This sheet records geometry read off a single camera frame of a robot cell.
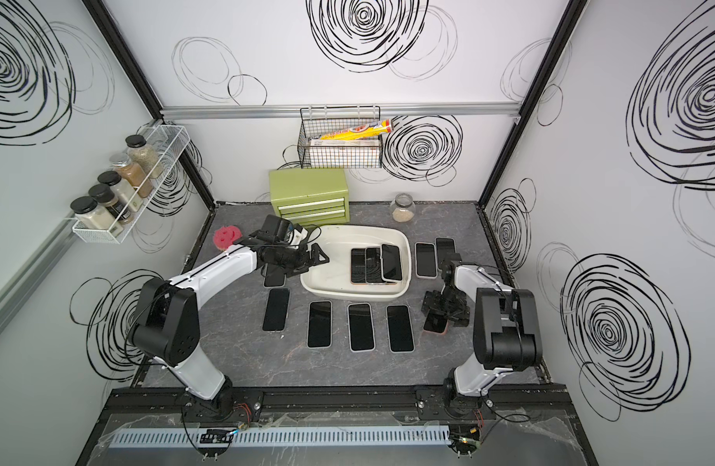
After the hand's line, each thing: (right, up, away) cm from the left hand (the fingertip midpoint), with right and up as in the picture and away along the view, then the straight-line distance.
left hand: (318, 263), depth 88 cm
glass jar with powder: (+29, +18, +22) cm, 41 cm away
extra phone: (+36, -19, +1) cm, 41 cm away
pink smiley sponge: (-37, +8, +18) cm, 42 cm away
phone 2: (0, -19, 0) cm, 19 cm away
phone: (-14, -16, +4) cm, 21 cm away
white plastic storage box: (+3, -7, +9) cm, 12 cm away
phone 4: (+36, -1, +14) cm, 39 cm away
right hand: (+39, -17, +1) cm, 42 cm away
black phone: (+13, -20, -1) cm, 24 cm away
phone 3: (+25, -21, -1) cm, 33 cm away
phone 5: (+44, +4, +19) cm, 48 cm away
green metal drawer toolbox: (-5, +22, +13) cm, 26 cm away
